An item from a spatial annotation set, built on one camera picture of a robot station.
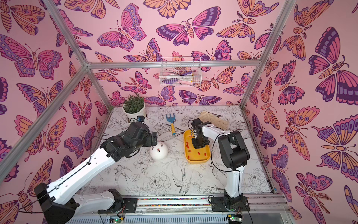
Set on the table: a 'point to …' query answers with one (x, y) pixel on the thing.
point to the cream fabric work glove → (215, 120)
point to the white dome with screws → (159, 151)
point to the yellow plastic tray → (195, 155)
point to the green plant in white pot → (134, 106)
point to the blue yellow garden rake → (171, 119)
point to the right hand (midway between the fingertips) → (199, 145)
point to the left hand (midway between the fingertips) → (151, 134)
